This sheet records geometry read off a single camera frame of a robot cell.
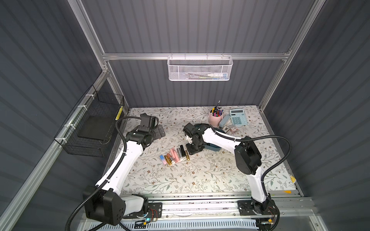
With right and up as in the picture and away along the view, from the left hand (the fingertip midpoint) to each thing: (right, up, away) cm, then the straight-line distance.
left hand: (156, 132), depth 80 cm
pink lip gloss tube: (+8, -16, +13) cm, 22 cm away
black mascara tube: (+14, -13, +15) cm, 24 cm away
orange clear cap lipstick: (+5, -16, +14) cm, 22 cm away
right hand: (+20, -13, +10) cm, 26 cm away
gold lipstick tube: (+17, -16, +12) cm, 27 cm away
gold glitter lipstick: (+5, -18, +11) cm, 22 cm away
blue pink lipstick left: (+2, -18, +11) cm, 21 cm away
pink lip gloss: (+10, -15, +14) cm, 23 cm away
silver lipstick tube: (+12, -14, +14) cm, 23 cm away
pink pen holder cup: (+37, +10, +22) cm, 45 cm away
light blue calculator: (+58, +10, +32) cm, 67 cm away
